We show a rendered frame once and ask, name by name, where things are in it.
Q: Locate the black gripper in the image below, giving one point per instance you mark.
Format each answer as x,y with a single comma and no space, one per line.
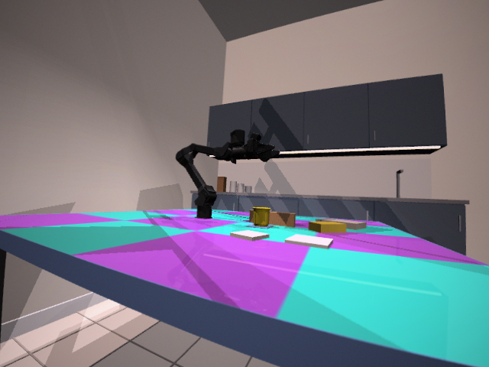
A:
254,149

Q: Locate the white flat square pad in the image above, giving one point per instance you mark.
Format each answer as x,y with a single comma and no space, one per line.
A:
250,235

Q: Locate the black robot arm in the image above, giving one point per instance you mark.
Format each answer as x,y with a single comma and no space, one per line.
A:
207,194

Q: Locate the white flat rectangular slab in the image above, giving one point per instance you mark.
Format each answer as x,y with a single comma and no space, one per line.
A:
312,241

